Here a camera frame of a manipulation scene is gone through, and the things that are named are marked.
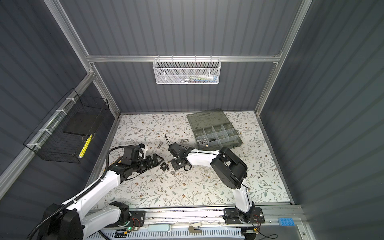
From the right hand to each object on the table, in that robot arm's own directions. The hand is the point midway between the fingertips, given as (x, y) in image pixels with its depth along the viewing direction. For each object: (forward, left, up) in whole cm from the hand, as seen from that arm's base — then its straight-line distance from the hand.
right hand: (177, 164), depth 93 cm
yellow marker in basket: (-5, +39, +29) cm, 49 cm away
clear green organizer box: (+24, -24, +3) cm, 34 cm away
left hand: (-3, +10, +10) cm, 14 cm away
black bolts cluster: (-2, +8, +1) cm, 8 cm away
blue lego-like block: (-31, -56, +1) cm, 63 cm away
